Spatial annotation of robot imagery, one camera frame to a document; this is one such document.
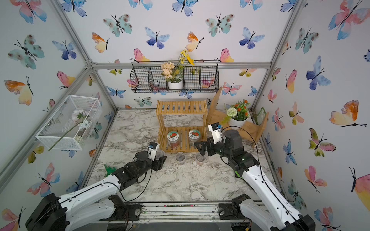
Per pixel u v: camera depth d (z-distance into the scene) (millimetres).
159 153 814
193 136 912
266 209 443
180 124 1111
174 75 870
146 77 987
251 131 967
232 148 551
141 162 618
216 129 634
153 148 706
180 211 755
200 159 868
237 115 894
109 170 887
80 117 747
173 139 907
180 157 878
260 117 1133
